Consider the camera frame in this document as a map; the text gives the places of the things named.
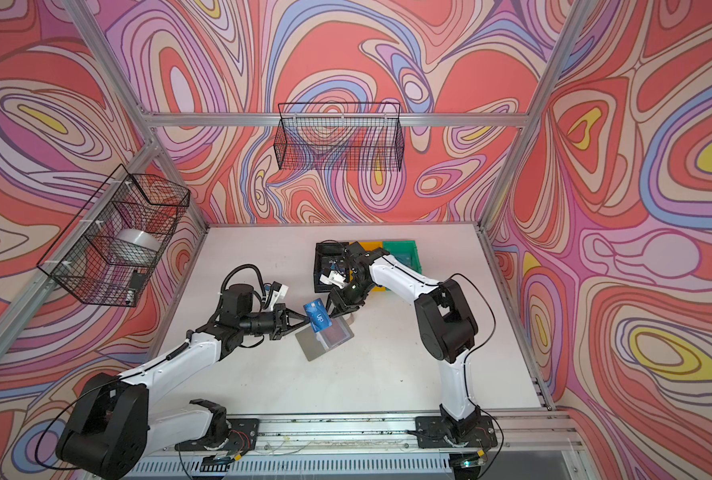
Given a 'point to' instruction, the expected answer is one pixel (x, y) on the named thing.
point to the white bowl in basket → (135, 245)
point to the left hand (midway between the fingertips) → (310, 321)
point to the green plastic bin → (405, 252)
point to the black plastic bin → (331, 269)
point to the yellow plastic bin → (367, 246)
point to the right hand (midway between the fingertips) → (334, 320)
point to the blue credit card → (318, 315)
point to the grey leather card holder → (316, 343)
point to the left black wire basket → (110, 249)
